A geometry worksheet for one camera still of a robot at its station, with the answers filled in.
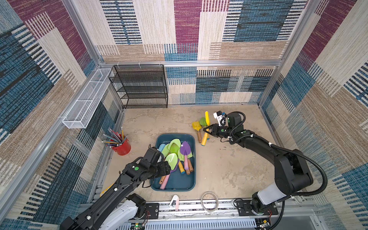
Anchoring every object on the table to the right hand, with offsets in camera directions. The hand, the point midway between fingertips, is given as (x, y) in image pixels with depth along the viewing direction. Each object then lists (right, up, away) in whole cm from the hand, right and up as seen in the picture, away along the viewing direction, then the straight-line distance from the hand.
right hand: (206, 131), depth 85 cm
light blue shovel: (-28, -11, +9) cm, 32 cm away
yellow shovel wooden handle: (-4, +2, +20) cm, 20 cm away
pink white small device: (-18, -36, -11) cm, 41 cm away
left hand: (-22, -20, -7) cm, 31 cm away
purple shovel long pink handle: (-24, -29, -6) cm, 38 cm away
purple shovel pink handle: (-12, -13, +9) cm, 20 cm away
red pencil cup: (-52, -12, +9) cm, 55 cm away
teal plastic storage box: (-16, -13, +8) cm, 22 cm away
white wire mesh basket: (-63, +11, -14) cm, 65 cm away
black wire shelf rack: (-45, +32, +23) cm, 60 cm away
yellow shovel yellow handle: (-1, -2, -2) cm, 3 cm away
